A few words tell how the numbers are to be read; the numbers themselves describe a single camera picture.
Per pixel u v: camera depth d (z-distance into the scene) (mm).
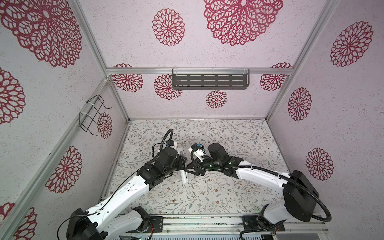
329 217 384
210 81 1001
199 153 699
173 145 698
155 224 730
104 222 401
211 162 674
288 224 757
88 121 746
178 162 674
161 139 563
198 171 672
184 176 729
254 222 718
